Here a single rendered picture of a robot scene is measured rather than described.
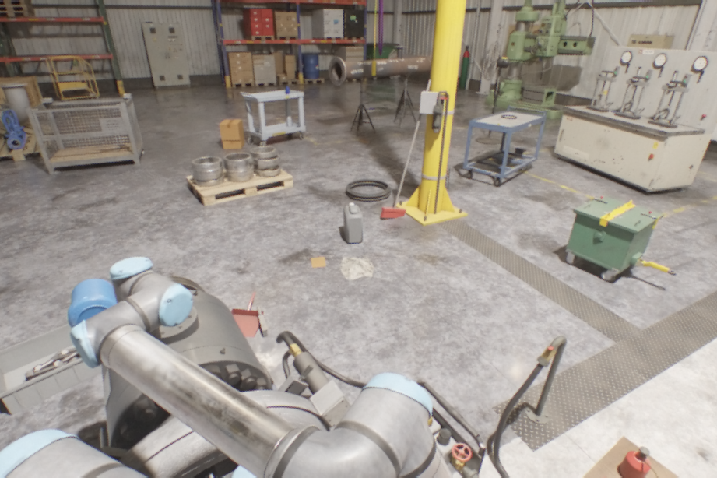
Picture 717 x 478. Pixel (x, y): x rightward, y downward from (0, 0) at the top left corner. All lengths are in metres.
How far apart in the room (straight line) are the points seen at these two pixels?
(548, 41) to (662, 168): 5.94
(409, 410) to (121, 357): 0.52
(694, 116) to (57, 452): 6.82
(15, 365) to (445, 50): 4.17
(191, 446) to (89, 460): 0.63
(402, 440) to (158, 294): 0.60
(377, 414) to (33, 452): 0.43
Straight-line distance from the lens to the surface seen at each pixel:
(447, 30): 4.20
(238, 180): 5.28
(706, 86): 6.79
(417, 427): 0.67
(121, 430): 1.57
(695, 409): 3.10
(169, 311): 0.95
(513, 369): 2.79
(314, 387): 1.46
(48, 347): 3.29
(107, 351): 0.88
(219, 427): 0.68
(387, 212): 4.38
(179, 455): 1.20
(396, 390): 0.66
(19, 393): 2.95
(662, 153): 6.29
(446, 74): 4.21
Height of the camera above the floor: 1.89
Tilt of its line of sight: 28 degrees down
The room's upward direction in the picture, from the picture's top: 1 degrees clockwise
